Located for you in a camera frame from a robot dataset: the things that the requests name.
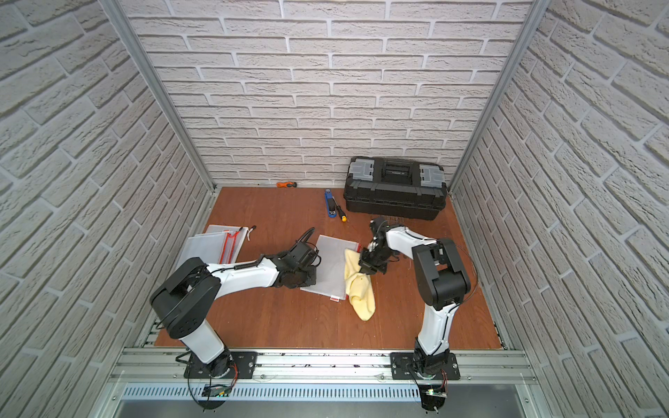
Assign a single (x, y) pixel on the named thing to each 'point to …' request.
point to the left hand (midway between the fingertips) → (317, 275)
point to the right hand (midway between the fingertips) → (363, 271)
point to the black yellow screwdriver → (341, 213)
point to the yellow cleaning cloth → (359, 286)
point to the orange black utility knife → (287, 184)
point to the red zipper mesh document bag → (233, 241)
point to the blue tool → (331, 204)
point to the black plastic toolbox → (395, 187)
